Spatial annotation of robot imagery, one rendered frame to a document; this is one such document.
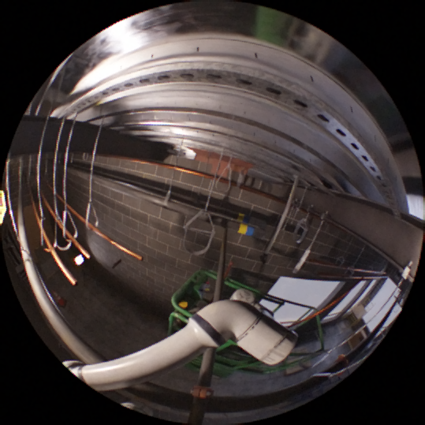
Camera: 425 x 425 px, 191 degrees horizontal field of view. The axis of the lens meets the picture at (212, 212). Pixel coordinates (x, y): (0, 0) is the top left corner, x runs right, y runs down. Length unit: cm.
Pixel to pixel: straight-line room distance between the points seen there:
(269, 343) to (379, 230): 71
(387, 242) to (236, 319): 75
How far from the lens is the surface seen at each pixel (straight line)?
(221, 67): 25
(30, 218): 681
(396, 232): 82
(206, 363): 53
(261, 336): 36
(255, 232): 95
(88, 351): 63
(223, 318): 34
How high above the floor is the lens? 429
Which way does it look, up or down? 17 degrees down
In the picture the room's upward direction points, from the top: 17 degrees clockwise
